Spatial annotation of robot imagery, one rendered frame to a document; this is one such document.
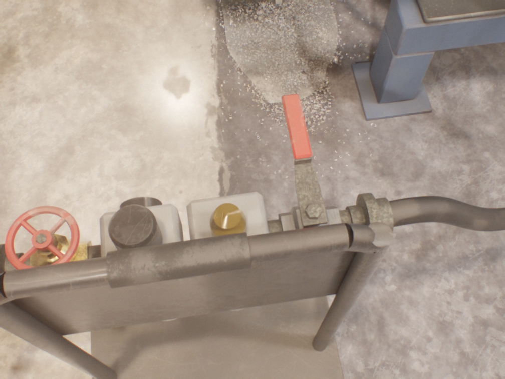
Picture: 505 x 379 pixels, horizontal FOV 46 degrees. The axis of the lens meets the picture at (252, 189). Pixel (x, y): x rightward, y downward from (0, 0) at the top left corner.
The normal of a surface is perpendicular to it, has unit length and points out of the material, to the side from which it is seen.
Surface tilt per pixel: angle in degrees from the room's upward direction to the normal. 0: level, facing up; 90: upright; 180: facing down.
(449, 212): 55
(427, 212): 46
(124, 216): 0
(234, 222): 16
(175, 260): 26
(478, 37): 90
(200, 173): 0
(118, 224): 0
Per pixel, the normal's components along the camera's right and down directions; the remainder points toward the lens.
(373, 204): -0.03, -0.56
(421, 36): 0.15, 0.90
